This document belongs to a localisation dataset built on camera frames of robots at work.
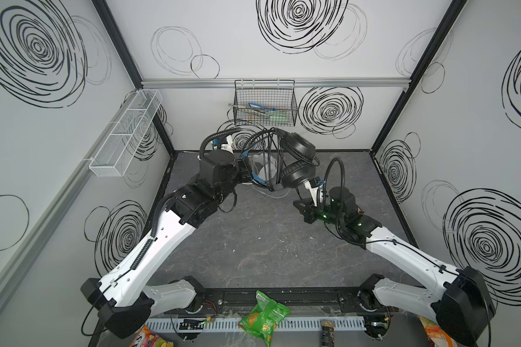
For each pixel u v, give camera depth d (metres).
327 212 0.66
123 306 0.37
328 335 0.65
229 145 0.56
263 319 0.66
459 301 0.39
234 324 0.70
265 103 0.89
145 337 0.65
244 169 0.55
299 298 0.76
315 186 0.68
